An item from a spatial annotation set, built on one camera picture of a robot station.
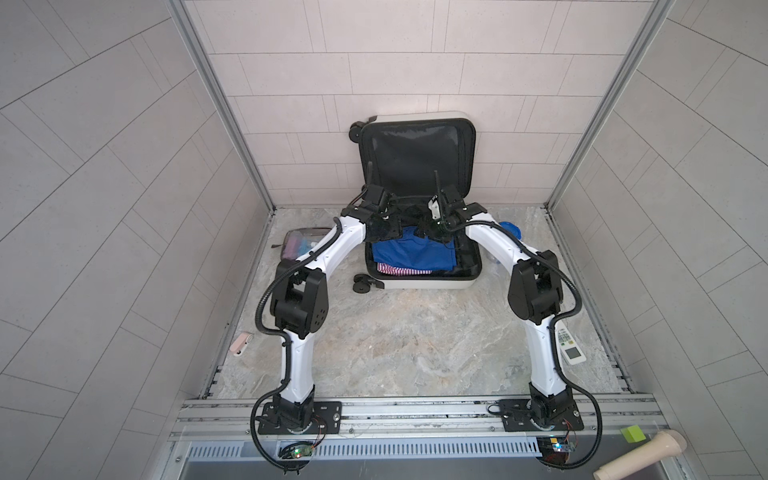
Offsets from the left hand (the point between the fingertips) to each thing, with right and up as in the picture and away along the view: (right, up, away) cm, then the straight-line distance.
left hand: (402, 224), depth 92 cm
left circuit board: (-23, -50, -28) cm, 62 cm away
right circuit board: (+35, -52, -24) cm, 67 cm away
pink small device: (-44, -32, -13) cm, 56 cm away
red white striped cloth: (-1, -15, +1) cm, 15 cm away
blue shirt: (+4, -9, +3) cm, 10 cm away
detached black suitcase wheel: (-12, -18, -1) cm, 22 cm away
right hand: (+5, -2, +3) cm, 6 cm away
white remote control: (+46, -34, -12) cm, 58 cm away
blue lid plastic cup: (+35, -1, +2) cm, 35 cm away
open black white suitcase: (+4, +22, +2) cm, 22 cm away
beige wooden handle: (+58, -49, -27) cm, 81 cm away
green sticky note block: (+52, -48, -26) cm, 75 cm away
